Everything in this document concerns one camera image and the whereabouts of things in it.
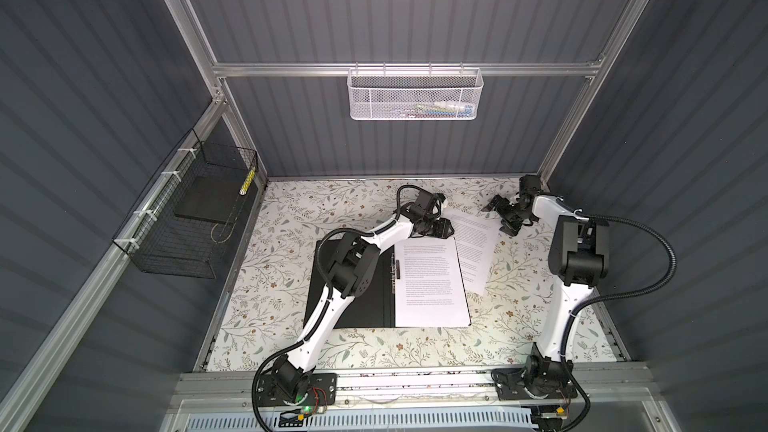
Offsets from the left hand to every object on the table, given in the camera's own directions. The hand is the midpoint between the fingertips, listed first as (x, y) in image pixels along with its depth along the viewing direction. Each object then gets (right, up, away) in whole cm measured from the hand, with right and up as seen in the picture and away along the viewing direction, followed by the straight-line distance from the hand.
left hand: (450, 230), depth 103 cm
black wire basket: (-71, +4, -31) cm, 78 cm away
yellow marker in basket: (-60, +15, -21) cm, 66 cm away
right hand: (+16, +4, +2) cm, 17 cm away
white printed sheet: (-9, -17, -11) cm, 22 cm away
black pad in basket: (-67, +10, -27) cm, 73 cm away
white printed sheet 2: (+10, -1, +2) cm, 10 cm away
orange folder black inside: (-26, -22, -16) cm, 37 cm away
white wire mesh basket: (-11, +51, +9) cm, 53 cm away
